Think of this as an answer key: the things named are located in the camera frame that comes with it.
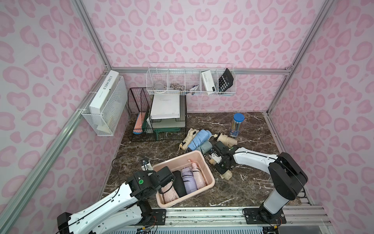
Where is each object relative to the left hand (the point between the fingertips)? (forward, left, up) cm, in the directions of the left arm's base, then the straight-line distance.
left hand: (159, 178), depth 73 cm
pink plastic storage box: (+12, -7, -10) cm, 17 cm away
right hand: (+11, -33, -12) cm, 37 cm away
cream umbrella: (+25, -12, -7) cm, 29 cm away
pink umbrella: (-5, -5, -5) cm, 9 cm away
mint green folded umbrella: (+24, -25, -10) cm, 36 cm away
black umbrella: (0, -9, -10) cm, 14 cm away
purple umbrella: (+1, -15, -9) cm, 17 cm away
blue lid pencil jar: (+34, -45, +7) cm, 57 cm away
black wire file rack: (+50, +20, +5) cm, 54 cm away
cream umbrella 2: (+27, -41, -9) cm, 50 cm away
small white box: (+53, -27, +21) cm, 63 cm away
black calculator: (+54, -38, +20) cm, 68 cm away
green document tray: (+33, 0, +2) cm, 33 cm away
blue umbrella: (+30, -23, -6) cm, 39 cm away
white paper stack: (+42, 0, +10) cm, 44 cm away
